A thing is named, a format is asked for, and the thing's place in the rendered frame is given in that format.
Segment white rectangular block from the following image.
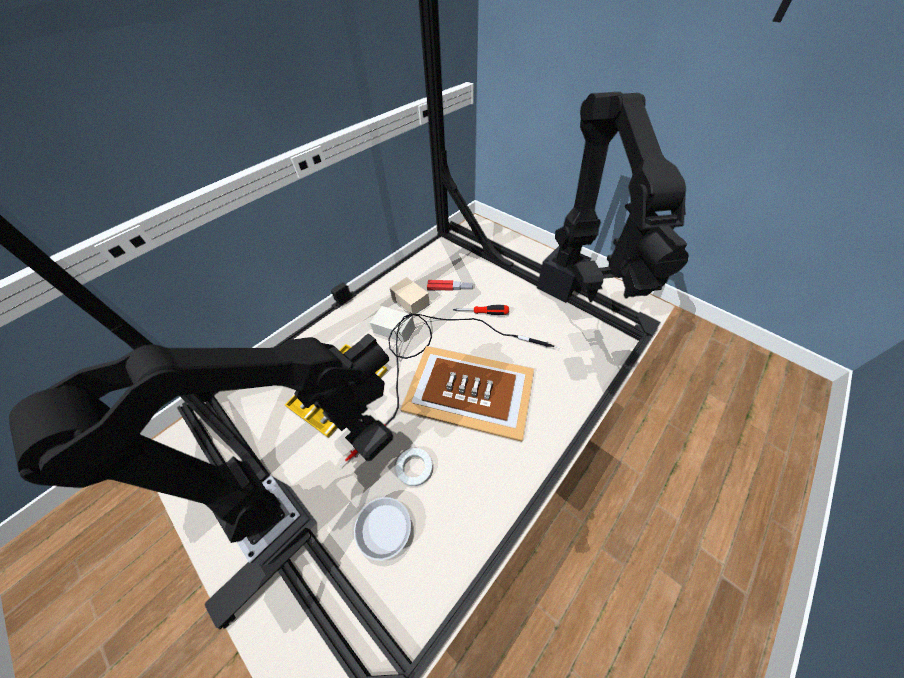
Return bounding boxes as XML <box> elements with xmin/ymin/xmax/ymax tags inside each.
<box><xmin>370</xmin><ymin>306</ymin><xmax>414</xmax><ymax>342</ymax></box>

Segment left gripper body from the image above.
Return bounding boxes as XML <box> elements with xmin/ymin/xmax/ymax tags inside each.
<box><xmin>572</xmin><ymin>238</ymin><xmax>642</xmax><ymax>290</ymax></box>

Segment black tester probe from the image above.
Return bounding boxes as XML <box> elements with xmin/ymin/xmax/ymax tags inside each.
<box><xmin>513</xmin><ymin>335</ymin><xmax>556</xmax><ymax>347</ymax></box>

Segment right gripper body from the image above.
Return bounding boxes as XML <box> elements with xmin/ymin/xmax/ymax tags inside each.
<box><xmin>313</xmin><ymin>390</ymin><xmax>393</xmax><ymax>461</ymax></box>

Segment red-handled pliers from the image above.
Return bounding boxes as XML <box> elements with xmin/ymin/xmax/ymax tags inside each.
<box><xmin>427</xmin><ymin>280</ymin><xmax>473</xmax><ymax>291</ymax></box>

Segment red and black screwdriver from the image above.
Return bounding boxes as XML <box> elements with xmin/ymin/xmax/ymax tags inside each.
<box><xmin>456</xmin><ymin>305</ymin><xmax>509</xmax><ymax>315</ymax></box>

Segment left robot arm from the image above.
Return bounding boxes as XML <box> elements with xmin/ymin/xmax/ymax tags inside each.
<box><xmin>552</xmin><ymin>92</ymin><xmax>689</xmax><ymax>297</ymax></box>

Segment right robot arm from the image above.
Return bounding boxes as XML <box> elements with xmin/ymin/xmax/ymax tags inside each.
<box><xmin>9</xmin><ymin>333</ymin><xmax>389</xmax><ymax>545</ymax></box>

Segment beige block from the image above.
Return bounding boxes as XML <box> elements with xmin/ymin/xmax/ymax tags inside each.
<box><xmin>390</xmin><ymin>277</ymin><xmax>430</xmax><ymax>314</ymax></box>

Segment yellow tray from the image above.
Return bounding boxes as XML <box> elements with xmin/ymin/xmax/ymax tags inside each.
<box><xmin>285</xmin><ymin>344</ymin><xmax>387</xmax><ymax>438</ymax></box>

